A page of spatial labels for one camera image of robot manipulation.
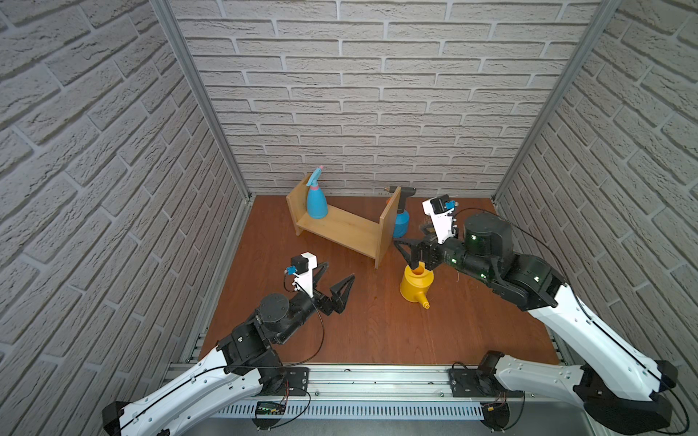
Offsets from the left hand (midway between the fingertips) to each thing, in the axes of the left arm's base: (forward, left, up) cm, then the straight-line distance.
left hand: (339, 263), depth 64 cm
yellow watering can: (+4, -23, -20) cm, 30 cm away
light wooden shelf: (+25, -7, -22) cm, 34 cm away
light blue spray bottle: (+35, +10, -16) cm, 40 cm away
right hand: (+2, -14, +8) cm, 16 cm away
